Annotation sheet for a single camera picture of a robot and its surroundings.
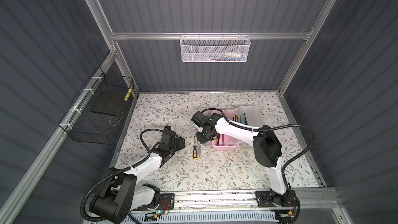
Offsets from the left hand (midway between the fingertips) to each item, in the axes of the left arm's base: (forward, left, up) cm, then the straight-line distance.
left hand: (181, 140), depth 90 cm
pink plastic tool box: (+11, -42, +7) cm, 44 cm away
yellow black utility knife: (+11, -33, +5) cm, 35 cm away
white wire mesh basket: (+71, -27, +18) cm, 78 cm away
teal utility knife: (+7, -37, +9) cm, 38 cm away
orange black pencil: (+1, -25, -3) cm, 25 cm away
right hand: (-1, -12, 0) cm, 12 cm away
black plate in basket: (+11, +34, +23) cm, 43 cm away
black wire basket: (+4, +39, +23) cm, 46 cm away
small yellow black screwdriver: (-5, -8, -3) cm, 10 cm away
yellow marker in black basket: (+16, +27, +24) cm, 39 cm away
